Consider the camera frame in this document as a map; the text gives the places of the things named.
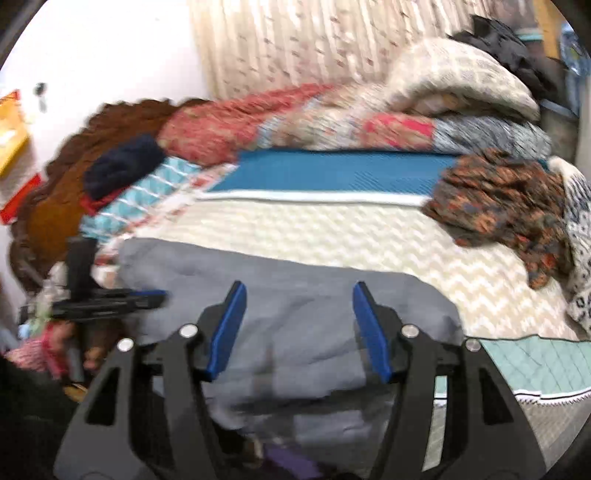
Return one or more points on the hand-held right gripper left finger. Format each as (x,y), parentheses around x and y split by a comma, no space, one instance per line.
(226,332)

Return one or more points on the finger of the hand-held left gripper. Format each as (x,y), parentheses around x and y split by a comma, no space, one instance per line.
(134,299)

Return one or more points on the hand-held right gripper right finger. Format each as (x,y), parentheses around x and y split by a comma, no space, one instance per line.
(373,332)

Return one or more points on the grey puffer jacket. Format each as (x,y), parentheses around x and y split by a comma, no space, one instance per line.
(300,323)

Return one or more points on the dark clothes pile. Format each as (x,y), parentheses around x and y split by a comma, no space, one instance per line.
(508,41)

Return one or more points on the brown scalloped blanket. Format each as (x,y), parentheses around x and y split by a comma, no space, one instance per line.
(60,207)

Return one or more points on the teal checked cloth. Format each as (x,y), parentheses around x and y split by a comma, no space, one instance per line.
(138,201)

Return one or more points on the beige chevron blanket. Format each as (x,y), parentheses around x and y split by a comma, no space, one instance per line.
(369,244)

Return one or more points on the red white packet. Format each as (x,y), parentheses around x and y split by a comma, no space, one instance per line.
(21,201)

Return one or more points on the pink patterned cloth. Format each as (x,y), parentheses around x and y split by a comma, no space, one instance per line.
(39,350)

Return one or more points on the navy cloth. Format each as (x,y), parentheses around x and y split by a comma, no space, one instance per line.
(124,166)

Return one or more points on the white red print sheet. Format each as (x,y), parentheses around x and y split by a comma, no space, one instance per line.
(205,184)

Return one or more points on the purple cloth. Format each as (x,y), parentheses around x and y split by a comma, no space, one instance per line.
(291,464)

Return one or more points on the teal quilted bedsheet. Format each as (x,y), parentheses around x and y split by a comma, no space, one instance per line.
(531,364)

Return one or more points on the blue quilted mat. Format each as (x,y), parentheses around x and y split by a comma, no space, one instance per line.
(332,173)

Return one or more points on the orange brown floral cloth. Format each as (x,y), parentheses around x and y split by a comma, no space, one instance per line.
(498,198)

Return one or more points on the red floral quilt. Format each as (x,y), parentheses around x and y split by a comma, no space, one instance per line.
(212,129)

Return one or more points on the floral patchwork quilt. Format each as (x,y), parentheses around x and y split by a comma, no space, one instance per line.
(323,124)

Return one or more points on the grey blue patterned blanket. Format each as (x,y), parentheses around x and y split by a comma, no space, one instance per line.
(498,136)

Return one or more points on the black white spotted blanket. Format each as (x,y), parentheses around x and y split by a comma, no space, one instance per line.
(579,221)

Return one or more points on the cream fuzzy blanket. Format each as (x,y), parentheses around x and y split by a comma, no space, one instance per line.
(457,69)

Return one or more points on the beige patterned curtain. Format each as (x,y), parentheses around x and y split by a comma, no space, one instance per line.
(300,41)

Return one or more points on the light blue cloth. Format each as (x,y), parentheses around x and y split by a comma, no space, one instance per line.
(573,50)

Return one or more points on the yellow cardboard box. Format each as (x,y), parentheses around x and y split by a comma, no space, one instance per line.
(549,27)

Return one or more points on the yellow wall paper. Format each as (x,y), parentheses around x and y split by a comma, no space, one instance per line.
(11,134)

